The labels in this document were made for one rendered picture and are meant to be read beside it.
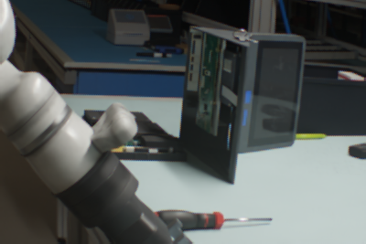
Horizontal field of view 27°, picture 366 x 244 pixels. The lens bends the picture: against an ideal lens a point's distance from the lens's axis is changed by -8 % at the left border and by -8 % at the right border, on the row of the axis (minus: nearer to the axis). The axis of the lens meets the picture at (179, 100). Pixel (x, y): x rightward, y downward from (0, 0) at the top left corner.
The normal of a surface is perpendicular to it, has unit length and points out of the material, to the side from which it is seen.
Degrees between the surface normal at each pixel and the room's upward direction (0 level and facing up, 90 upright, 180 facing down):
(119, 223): 98
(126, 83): 90
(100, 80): 90
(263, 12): 90
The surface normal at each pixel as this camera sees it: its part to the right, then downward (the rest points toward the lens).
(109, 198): 0.29, 0.06
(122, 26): 0.26, -0.62
